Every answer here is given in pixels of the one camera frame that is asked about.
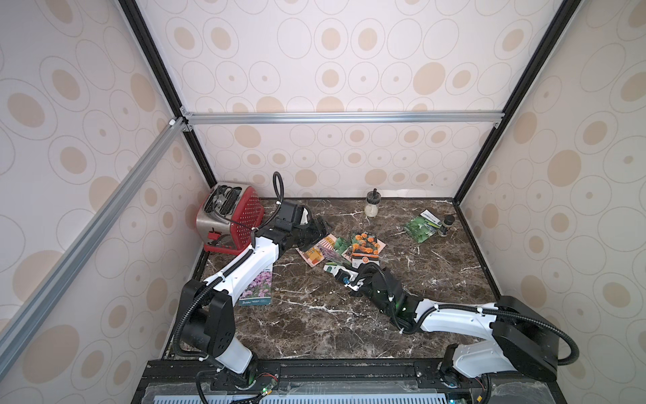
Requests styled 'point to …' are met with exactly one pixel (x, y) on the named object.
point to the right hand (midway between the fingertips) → (356, 258)
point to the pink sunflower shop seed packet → (320, 251)
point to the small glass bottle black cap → (373, 199)
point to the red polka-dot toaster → (229, 216)
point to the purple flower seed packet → (259, 290)
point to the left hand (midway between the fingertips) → (337, 231)
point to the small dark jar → (447, 222)
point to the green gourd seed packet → (341, 245)
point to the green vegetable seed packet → (423, 226)
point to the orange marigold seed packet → (365, 250)
